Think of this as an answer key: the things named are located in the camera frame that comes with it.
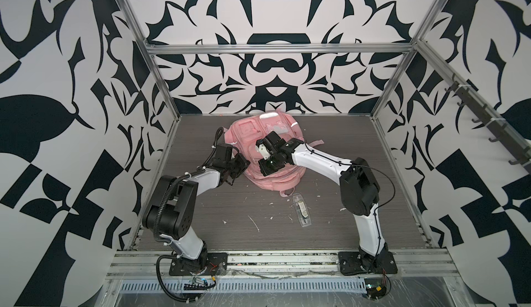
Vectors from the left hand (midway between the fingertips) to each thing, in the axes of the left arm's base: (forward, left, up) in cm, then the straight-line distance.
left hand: (252, 158), depth 93 cm
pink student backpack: (+14, +4, 0) cm, 15 cm away
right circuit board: (-49, -41, -8) cm, 64 cm away
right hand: (-5, -4, 0) cm, 7 cm away
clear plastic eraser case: (-22, -20, -6) cm, 30 cm away
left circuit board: (-45, +19, -10) cm, 49 cm away
